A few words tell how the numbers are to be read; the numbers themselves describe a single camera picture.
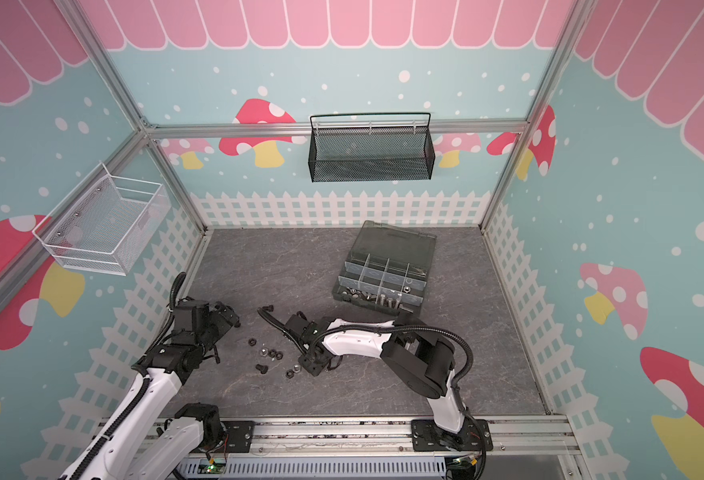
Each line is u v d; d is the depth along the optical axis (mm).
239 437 739
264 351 876
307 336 680
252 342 909
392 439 759
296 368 848
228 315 758
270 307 979
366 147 949
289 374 850
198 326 626
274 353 878
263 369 847
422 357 484
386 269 1030
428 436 739
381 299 969
